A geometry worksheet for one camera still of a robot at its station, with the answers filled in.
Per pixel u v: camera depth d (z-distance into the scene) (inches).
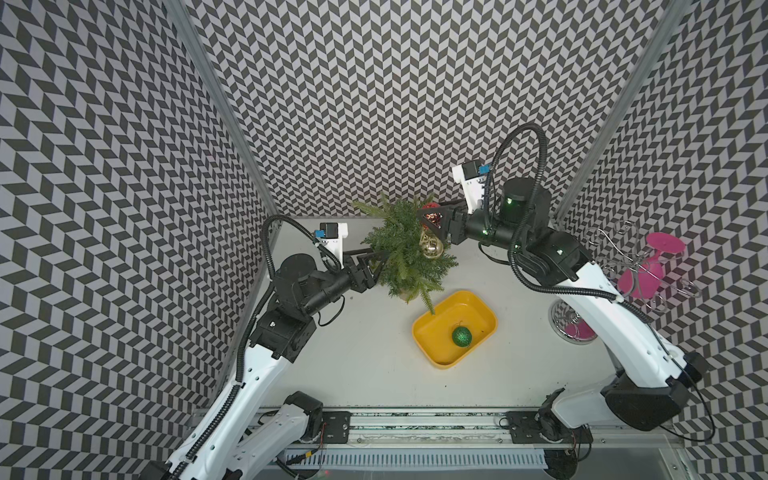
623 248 35.2
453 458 27.3
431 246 27.4
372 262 21.8
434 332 34.6
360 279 21.6
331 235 21.9
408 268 27.6
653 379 15.0
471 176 19.5
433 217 22.4
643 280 26.0
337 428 28.8
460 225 20.1
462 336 33.2
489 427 29.4
